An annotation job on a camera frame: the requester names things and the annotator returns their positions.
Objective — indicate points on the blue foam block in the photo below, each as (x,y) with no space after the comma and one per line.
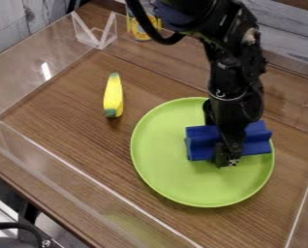
(202,138)

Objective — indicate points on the clear acrylic corner bracket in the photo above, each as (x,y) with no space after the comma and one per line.
(95,37)

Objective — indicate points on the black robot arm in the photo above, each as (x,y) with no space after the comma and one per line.
(226,27)

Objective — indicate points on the green round plate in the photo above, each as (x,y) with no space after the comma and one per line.
(194,183)

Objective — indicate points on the yellow labelled tin can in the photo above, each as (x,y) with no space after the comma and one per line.
(135,28)

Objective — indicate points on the yellow toy banana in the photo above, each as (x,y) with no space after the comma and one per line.
(114,101)

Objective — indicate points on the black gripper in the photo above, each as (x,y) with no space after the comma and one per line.
(234,106)

